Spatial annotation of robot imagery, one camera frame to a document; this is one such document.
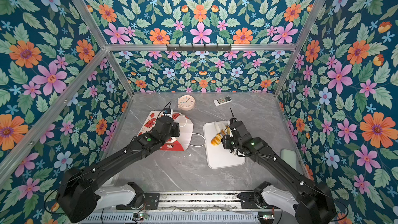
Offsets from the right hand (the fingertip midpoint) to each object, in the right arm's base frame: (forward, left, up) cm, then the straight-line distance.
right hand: (224, 139), depth 80 cm
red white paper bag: (-2, +24, -2) cm, 24 cm away
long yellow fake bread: (+5, +4, -10) cm, 11 cm away
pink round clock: (+35, +25, -10) cm, 44 cm away
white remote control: (+39, -2, -12) cm, 40 cm away
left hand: (+8, +24, +6) cm, 26 cm away
